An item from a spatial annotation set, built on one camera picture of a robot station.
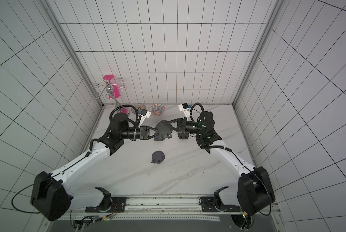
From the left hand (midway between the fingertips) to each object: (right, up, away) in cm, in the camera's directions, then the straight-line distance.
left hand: (159, 135), depth 68 cm
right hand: (+4, +6, -1) cm, 7 cm away
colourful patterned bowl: (-6, +14, +45) cm, 48 cm away
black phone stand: (+2, +3, -3) cm, 5 cm away
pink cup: (-40, +28, +46) cm, 67 cm away
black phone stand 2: (+14, -4, +30) cm, 34 cm away
